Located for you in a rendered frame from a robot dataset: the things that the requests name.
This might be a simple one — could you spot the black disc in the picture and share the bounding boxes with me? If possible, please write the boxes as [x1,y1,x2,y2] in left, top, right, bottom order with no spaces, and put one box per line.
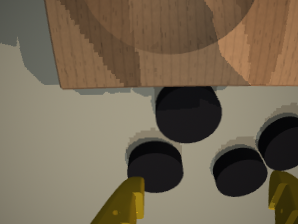
[127,141,184,193]
[155,86,222,144]
[213,148,268,197]
[258,116,298,171]

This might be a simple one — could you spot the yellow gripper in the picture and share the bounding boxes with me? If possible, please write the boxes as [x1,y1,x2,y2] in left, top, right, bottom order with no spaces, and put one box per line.
[90,170,298,224]

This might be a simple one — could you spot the tan wooden tray with round pockets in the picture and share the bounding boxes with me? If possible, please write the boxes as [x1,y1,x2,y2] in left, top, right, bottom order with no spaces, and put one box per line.
[44,0,298,90]

